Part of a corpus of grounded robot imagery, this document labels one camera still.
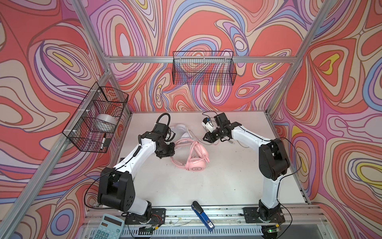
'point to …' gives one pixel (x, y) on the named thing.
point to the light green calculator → (110, 227)
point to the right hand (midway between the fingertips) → (207, 140)
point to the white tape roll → (105, 123)
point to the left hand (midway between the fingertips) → (175, 152)
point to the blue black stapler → (207, 222)
